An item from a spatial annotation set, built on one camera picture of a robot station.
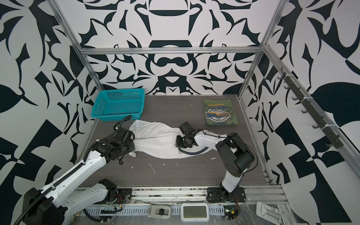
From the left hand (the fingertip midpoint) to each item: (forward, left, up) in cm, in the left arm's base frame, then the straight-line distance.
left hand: (131, 142), depth 81 cm
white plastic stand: (-34, -70, -10) cm, 78 cm away
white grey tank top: (+4, -14, -6) cm, 16 cm away
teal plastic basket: (+40, +20, -12) cm, 46 cm away
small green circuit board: (-33, -52, -12) cm, 63 cm away
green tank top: (+28, -59, -10) cm, 66 cm away
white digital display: (-33, -34, -7) cm, 48 cm away
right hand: (+3, -26, -9) cm, 28 cm away
